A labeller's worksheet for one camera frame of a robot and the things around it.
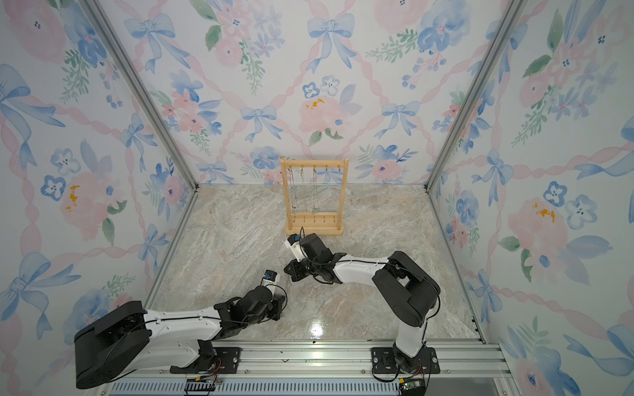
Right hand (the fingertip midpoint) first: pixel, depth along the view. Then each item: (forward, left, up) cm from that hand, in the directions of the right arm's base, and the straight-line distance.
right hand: (287, 268), depth 88 cm
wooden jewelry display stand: (+24, -13, -5) cm, 28 cm away
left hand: (-9, -1, -4) cm, 10 cm away
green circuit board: (-33, -39, -10) cm, 52 cm away
